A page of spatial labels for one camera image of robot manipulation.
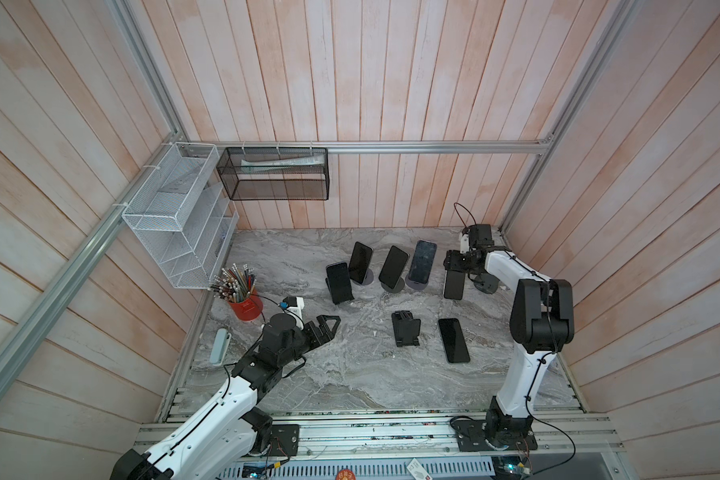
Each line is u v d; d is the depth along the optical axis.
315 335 0.70
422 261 0.98
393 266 0.96
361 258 1.04
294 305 0.74
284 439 0.73
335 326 0.75
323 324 0.71
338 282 0.97
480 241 0.80
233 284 0.82
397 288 0.98
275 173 1.05
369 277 1.07
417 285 1.02
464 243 0.95
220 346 0.86
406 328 0.86
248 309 0.90
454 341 0.93
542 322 0.54
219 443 0.56
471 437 0.73
